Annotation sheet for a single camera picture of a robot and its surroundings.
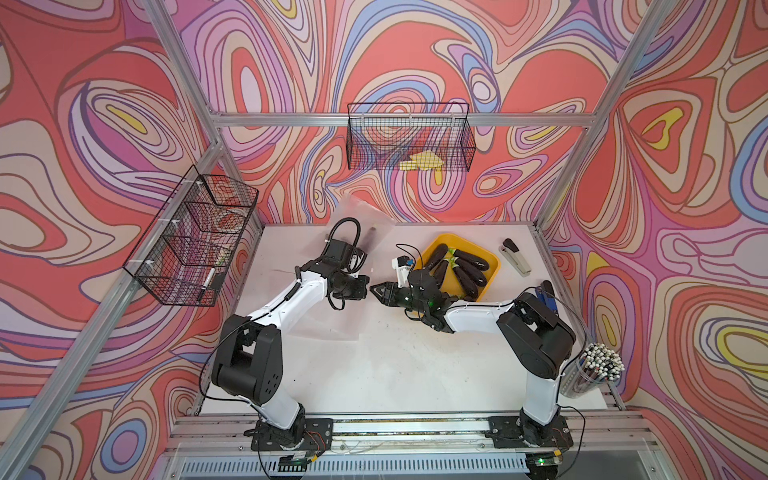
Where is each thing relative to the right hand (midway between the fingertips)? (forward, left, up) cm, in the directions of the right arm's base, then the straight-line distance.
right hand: (373, 296), depth 88 cm
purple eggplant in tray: (+20, -23, -6) cm, 31 cm away
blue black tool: (+3, -56, -7) cm, 57 cm away
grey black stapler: (+21, -50, -7) cm, 55 cm away
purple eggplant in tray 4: (+8, -32, -7) cm, 33 cm away
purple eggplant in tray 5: (+13, -23, -7) cm, 27 cm away
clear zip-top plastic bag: (+38, 0, -6) cm, 39 cm away
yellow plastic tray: (+26, -20, -6) cm, 33 cm away
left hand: (+1, +1, +1) cm, 2 cm away
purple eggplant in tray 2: (+17, -35, -6) cm, 40 cm away
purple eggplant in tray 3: (+11, -36, -7) cm, 38 cm away
